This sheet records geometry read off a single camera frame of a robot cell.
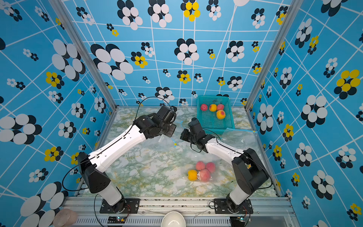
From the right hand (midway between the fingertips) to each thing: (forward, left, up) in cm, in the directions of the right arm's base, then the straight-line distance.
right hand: (182, 133), depth 88 cm
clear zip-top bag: (-8, +8, +5) cm, 12 cm away
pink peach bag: (-24, -13, -7) cm, 28 cm away
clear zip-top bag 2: (-19, -25, -14) cm, 35 cm away
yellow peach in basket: (+31, -24, -8) cm, 40 cm away
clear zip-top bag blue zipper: (+2, -42, -10) cm, 43 cm away
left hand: (-3, +5, +12) cm, 13 cm away
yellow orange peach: (-23, -6, -8) cm, 25 cm away
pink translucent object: (-44, +58, -12) cm, 73 cm away
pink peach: (-18, -11, -8) cm, 22 cm away
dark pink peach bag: (-18, -17, -8) cm, 26 cm away
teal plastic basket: (+26, -25, -10) cm, 38 cm away
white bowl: (-43, +4, -10) cm, 45 cm away
